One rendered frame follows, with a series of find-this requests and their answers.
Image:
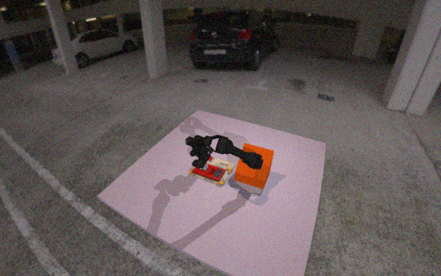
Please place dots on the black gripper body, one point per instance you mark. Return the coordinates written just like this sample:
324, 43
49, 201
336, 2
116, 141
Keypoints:
202, 155

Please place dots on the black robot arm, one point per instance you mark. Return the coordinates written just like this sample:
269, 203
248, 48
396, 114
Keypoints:
224, 146

